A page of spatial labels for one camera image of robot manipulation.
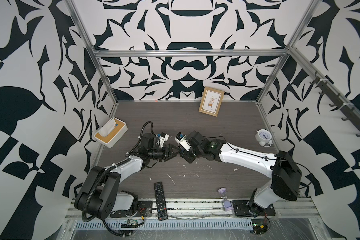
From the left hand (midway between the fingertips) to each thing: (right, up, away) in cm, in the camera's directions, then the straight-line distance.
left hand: (180, 150), depth 81 cm
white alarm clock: (+54, +5, +17) cm, 57 cm away
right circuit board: (+37, -34, -10) cm, 51 cm away
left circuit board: (-22, -30, -13) cm, 40 cm away
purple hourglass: (+23, -25, -8) cm, 35 cm away
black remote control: (-10, -24, -5) cm, 26 cm away
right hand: (+1, 0, -1) cm, 2 cm away
